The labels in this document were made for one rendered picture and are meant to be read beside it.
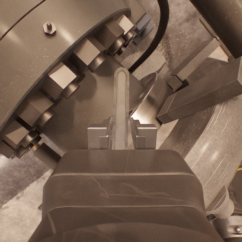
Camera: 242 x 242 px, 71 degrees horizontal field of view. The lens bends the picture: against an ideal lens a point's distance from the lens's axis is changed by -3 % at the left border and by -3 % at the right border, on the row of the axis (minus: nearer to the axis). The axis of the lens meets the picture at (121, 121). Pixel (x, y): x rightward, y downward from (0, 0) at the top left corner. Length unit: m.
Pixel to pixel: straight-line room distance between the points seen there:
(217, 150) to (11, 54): 0.36
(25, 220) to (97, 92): 1.78
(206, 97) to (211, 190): 0.15
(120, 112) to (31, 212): 1.85
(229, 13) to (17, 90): 0.40
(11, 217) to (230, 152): 2.02
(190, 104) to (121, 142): 0.22
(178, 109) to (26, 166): 1.43
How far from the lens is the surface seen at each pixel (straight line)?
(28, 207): 1.94
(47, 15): 0.35
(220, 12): 0.42
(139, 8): 0.93
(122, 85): 0.16
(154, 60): 1.17
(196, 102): 0.35
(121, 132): 0.17
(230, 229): 0.47
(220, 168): 0.31
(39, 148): 0.90
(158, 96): 0.45
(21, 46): 0.34
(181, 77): 0.57
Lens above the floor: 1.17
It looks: 70 degrees down
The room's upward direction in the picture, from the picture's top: 173 degrees counter-clockwise
